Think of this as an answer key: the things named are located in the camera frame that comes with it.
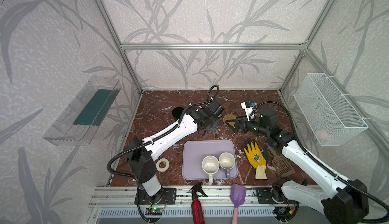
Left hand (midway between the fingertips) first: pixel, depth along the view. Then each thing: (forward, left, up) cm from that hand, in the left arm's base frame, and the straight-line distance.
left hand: (214, 121), depth 79 cm
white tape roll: (-19, +27, -19) cm, 39 cm away
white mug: (-17, +2, -18) cm, 25 cm away
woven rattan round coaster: (+16, -12, -20) cm, 28 cm away
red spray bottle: (-38, +8, -15) cm, 42 cm away
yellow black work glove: (-14, -25, -18) cm, 34 cm away
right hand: (+1, -8, +5) cm, 10 cm away
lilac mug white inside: (-15, -8, -18) cm, 25 cm away
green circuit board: (-38, +29, -21) cm, 52 cm away
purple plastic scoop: (-32, -12, -18) cm, 38 cm away
